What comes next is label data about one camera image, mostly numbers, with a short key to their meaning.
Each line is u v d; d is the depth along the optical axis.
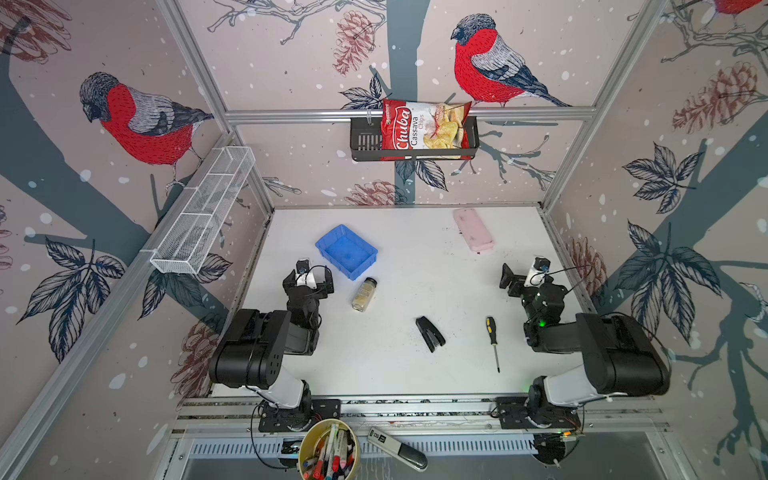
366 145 0.94
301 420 0.67
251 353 0.44
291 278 0.83
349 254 1.07
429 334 0.85
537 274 0.76
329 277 0.85
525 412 0.73
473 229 1.15
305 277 0.78
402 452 0.65
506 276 0.83
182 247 0.71
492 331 0.87
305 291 0.80
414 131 0.88
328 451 0.62
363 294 0.92
